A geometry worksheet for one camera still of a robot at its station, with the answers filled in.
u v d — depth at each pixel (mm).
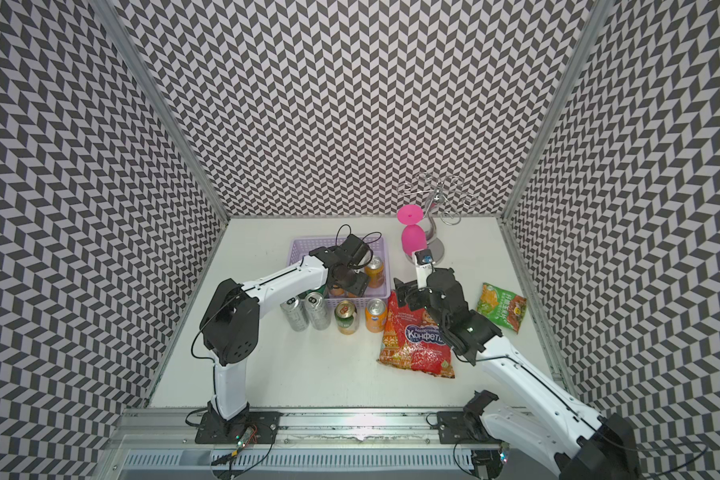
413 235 889
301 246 1050
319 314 812
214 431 635
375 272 912
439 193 843
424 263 631
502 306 912
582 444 386
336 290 954
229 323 506
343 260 712
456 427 737
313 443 721
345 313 825
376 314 834
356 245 724
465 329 538
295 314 809
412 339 826
